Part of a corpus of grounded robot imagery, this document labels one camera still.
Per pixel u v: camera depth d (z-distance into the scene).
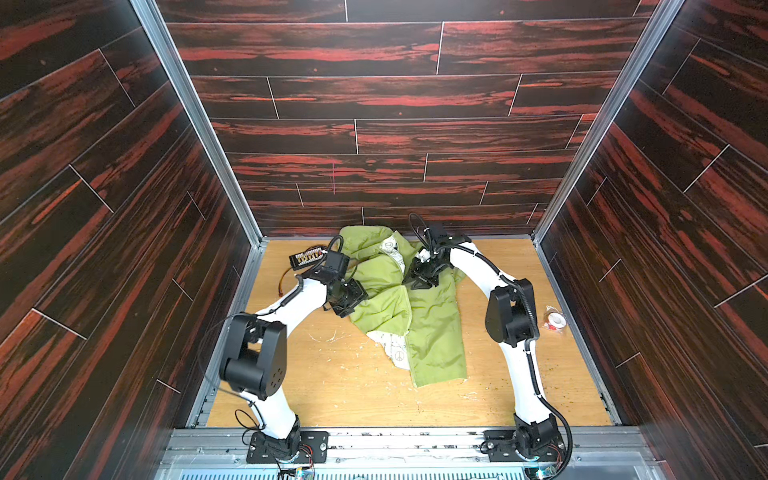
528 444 0.65
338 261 0.75
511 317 0.60
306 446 0.73
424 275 0.89
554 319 0.94
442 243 0.77
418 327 0.94
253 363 0.47
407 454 0.73
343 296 0.78
